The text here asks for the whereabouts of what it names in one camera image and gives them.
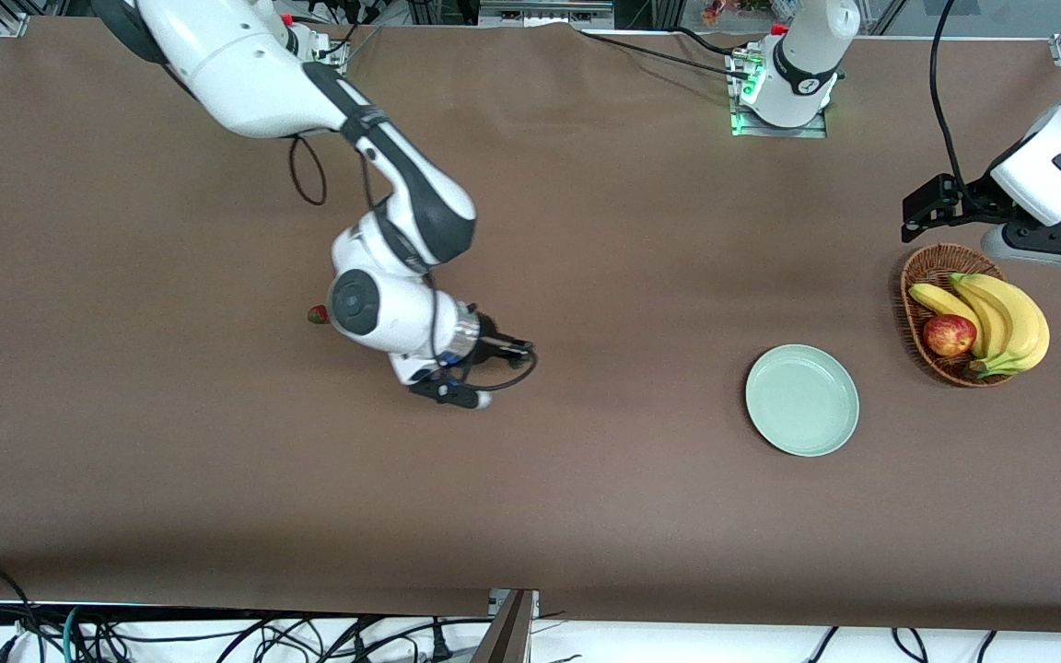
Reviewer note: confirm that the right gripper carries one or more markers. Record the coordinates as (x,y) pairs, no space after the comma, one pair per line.
(488,342)

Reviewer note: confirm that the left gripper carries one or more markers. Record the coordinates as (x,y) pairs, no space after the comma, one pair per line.
(974,200)

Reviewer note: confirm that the red strawberry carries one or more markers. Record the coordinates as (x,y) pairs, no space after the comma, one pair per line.
(316,314)

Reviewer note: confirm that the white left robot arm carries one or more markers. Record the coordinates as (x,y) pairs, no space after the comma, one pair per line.
(802,64)

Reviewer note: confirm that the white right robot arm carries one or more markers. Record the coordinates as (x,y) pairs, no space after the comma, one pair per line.
(236,64)

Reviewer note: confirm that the light green round plate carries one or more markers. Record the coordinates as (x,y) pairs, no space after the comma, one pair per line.
(802,405)

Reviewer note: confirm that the brown wicker basket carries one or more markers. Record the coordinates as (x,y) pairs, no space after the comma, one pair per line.
(931,267)

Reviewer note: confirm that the brown table cover sheet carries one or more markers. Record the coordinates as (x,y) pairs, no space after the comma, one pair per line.
(530,230)

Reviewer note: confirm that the red apple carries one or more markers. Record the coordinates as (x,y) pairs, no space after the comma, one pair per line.
(950,336)

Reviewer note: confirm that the yellow banana bunch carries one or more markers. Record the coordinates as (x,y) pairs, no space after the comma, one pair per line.
(1019,322)

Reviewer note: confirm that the orange object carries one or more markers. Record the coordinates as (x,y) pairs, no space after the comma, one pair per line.
(719,11)

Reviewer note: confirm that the grey metal box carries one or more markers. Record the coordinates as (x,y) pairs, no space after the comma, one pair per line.
(544,14)

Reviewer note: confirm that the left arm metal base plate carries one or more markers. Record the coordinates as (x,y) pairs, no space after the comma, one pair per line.
(807,133)

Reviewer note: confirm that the aluminium frame post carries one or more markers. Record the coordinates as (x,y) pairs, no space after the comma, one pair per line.
(512,635)

